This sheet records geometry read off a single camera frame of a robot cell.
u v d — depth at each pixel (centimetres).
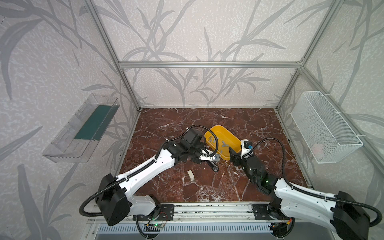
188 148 58
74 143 64
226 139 100
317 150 72
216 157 63
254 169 58
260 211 74
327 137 63
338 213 41
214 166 87
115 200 38
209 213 75
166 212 72
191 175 82
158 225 70
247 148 66
